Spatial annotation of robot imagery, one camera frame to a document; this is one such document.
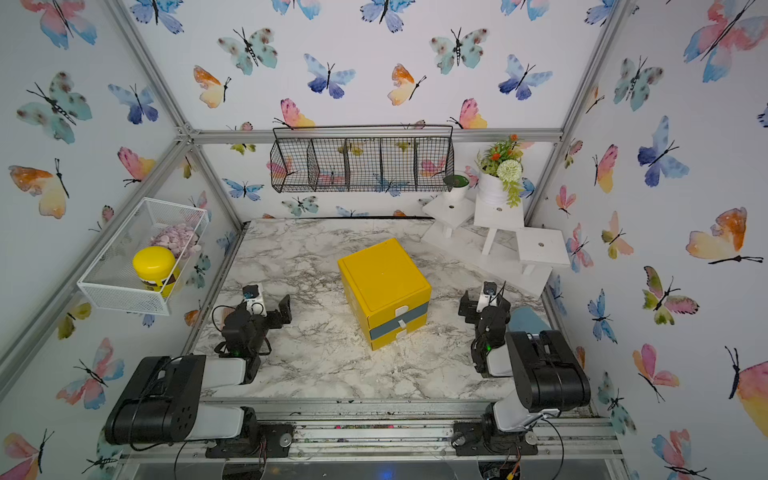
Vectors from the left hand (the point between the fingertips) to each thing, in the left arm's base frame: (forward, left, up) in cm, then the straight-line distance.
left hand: (275, 294), depth 90 cm
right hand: (-1, -64, 0) cm, 64 cm away
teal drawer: (-11, -37, +2) cm, 38 cm away
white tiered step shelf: (+20, -68, +1) cm, 71 cm away
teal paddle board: (-4, -78, -12) cm, 79 cm away
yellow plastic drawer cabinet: (-7, -34, +12) cm, 37 cm away
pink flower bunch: (-1, +13, +26) cm, 29 cm away
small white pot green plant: (+32, -57, +13) cm, 67 cm away
